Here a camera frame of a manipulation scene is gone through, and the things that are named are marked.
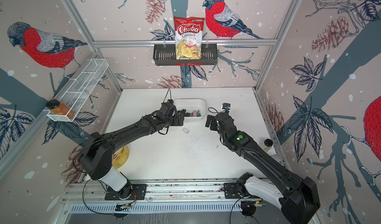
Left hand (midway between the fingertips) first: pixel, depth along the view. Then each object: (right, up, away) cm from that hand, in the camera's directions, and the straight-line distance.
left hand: (180, 115), depth 88 cm
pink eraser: (+9, 0, +13) cm, 15 cm away
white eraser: (+3, -11, +8) cm, 14 cm away
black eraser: (+1, +1, +15) cm, 15 cm away
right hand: (+19, +1, -8) cm, 21 cm away
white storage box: (+6, +6, +19) cm, 21 cm away
